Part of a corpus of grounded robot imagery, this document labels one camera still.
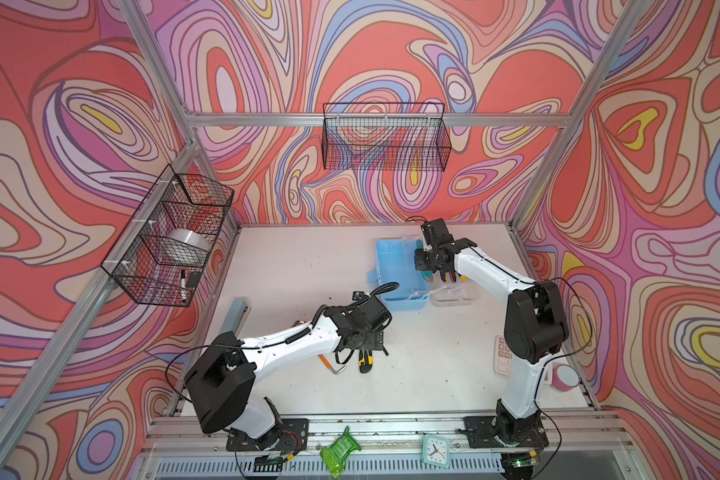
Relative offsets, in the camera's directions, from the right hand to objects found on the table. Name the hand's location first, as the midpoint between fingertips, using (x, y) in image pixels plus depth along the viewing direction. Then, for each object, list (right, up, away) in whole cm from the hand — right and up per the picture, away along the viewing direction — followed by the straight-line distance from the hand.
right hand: (425, 265), depth 96 cm
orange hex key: (-30, -29, -12) cm, 43 cm away
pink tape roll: (+32, -29, -19) cm, 47 cm away
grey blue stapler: (-59, -16, -7) cm, 62 cm away
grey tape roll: (-64, +8, -22) cm, 68 cm away
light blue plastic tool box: (-9, +1, +8) cm, 12 cm away
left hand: (-19, -20, -13) cm, 30 cm away
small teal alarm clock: (-3, -43, -26) cm, 51 cm away
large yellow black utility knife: (-20, -27, -12) cm, 36 cm away
